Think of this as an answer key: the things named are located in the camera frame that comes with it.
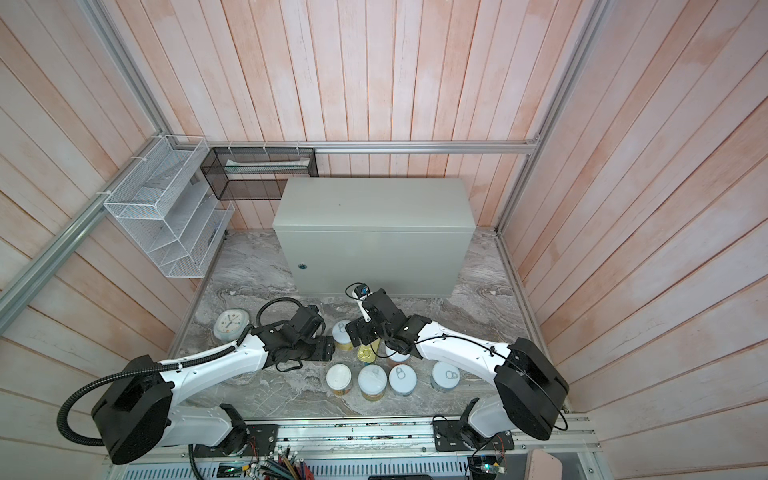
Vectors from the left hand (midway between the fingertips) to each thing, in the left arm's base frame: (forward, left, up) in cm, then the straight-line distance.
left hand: (321, 354), depth 85 cm
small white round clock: (+9, +30, 0) cm, 31 cm away
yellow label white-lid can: (+4, -6, +2) cm, 7 cm away
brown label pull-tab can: (-9, -20, +22) cm, 31 cm away
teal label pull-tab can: (-7, -35, +3) cm, 35 cm away
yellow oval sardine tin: (0, -13, +1) cm, 13 cm away
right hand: (+7, -11, +7) cm, 15 cm away
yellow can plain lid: (-8, -6, +3) cm, 10 cm away
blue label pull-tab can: (-8, -23, +2) cm, 24 cm away
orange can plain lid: (-9, -15, +4) cm, 18 cm away
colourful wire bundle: (-27, +2, +9) cm, 29 cm away
